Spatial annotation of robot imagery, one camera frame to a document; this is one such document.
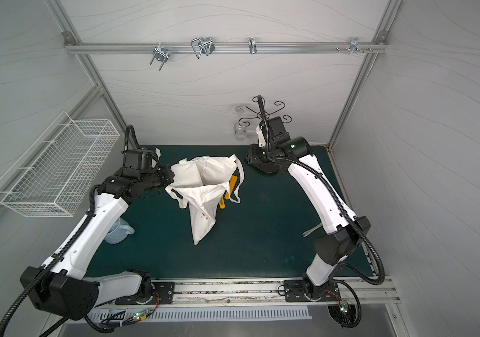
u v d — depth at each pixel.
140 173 0.57
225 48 0.79
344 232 0.42
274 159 0.50
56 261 0.39
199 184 0.85
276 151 0.50
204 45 0.77
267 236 0.86
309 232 0.88
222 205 0.96
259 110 0.60
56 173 0.69
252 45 0.78
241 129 0.99
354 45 0.76
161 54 0.76
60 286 0.37
